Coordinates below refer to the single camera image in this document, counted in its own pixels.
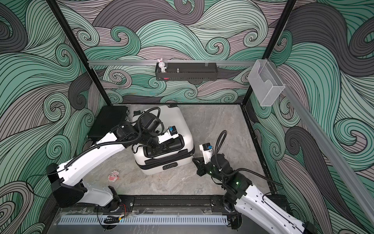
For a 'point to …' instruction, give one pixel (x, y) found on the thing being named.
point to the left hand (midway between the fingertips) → (168, 144)
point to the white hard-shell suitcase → (174, 153)
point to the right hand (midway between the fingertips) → (192, 161)
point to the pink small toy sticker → (113, 177)
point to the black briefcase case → (107, 117)
